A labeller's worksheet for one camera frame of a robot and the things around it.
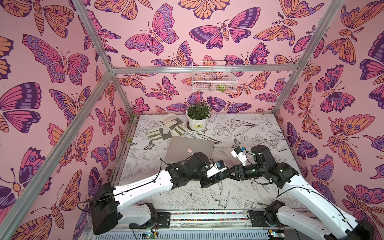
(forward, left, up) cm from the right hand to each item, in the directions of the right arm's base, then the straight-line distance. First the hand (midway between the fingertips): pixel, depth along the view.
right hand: (227, 173), depth 70 cm
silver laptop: (+27, +27, -21) cm, 43 cm away
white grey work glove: (+48, +35, -16) cm, 61 cm away
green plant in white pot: (+40, +15, -1) cm, 43 cm away
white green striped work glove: (+37, +41, -18) cm, 58 cm away
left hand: (+1, +4, -2) cm, 5 cm away
